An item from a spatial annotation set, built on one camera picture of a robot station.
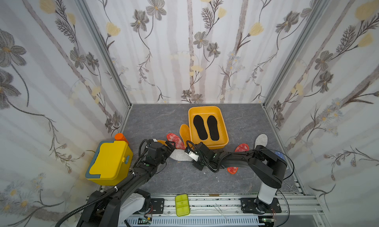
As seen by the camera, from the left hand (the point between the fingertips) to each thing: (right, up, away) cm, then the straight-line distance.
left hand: (174, 145), depth 86 cm
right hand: (+11, -8, +3) cm, 14 cm away
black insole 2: (+26, +11, +22) cm, 36 cm away
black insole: (+16, +12, +21) cm, 29 cm away
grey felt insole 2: (+58, +2, +13) cm, 59 cm away
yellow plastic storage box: (+21, +11, +21) cm, 32 cm away
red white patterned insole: (+2, -1, +10) cm, 10 cm away
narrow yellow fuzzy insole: (+6, +5, +15) cm, 17 cm away
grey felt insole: (+4, -7, +4) cm, 9 cm away
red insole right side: (+43, -3, +9) cm, 44 cm away
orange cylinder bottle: (-34, +5, +3) cm, 35 cm away
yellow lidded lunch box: (-31, -7, -13) cm, 34 cm away
